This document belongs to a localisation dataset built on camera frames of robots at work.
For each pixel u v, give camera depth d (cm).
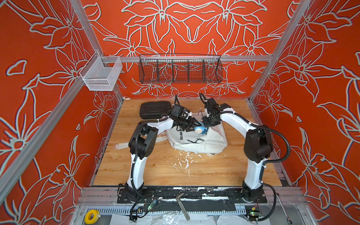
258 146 50
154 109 106
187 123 83
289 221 66
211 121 80
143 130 59
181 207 70
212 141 88
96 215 68
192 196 74
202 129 88
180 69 97
